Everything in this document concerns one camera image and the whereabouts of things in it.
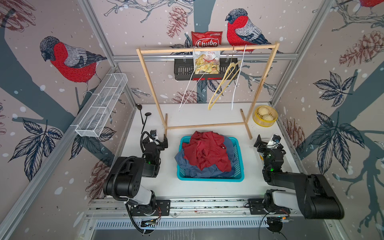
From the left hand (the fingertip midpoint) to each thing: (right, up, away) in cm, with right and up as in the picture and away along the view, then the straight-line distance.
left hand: (158, 132), depth 91 cm
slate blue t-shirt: (+30, -20, -12) cm, 38 cm away
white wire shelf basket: (-28, +9, -18) cm, 34 cm away
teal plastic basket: (+47, -22, -13) cm, 53 cm away
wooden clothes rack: (+1, +18, -7) cm, 19 cm away
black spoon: (-15, +12, +23) cm, 30 cm away
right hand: (+66, -2, -4) cm, 66 cm away
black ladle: (-23, +17, +27) cm, 39 cm away
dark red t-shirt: (+29, -5, -22) cm, 37 cm away
